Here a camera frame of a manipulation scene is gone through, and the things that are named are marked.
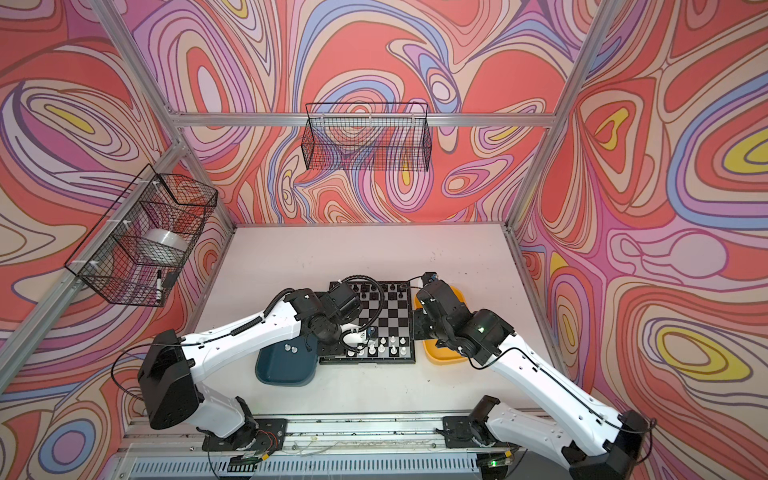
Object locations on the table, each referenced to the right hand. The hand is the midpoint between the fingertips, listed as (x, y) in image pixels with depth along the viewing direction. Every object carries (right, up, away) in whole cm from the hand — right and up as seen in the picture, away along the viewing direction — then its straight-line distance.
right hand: (418, 326), depth 73 cm
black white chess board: (-7, +1, +23) cm, 24 cm away
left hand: (-19, -5, +6) cm, 21 cm away
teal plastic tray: (-36, -14, +13) cm, 41 cm away
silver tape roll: (-63, +22, 0) cm, 67 cm away
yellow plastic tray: (+8, -11, +11) cm, 17 cm away
